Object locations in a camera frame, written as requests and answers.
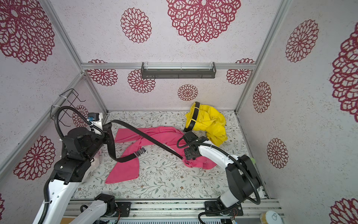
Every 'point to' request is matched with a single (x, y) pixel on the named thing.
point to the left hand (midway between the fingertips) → (108, 125)
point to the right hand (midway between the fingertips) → (192, 151)
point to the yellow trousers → (209, 119)
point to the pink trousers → (127, 140)
